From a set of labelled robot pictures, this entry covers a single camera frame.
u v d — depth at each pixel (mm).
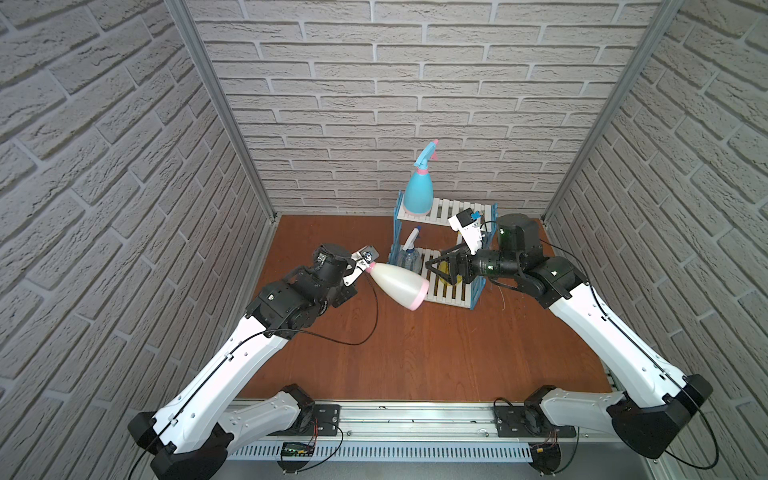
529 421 652
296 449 720
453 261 568
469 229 587
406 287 659
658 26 710
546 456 731
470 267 580
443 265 568
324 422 727
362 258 566
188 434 363
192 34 728
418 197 785
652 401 387
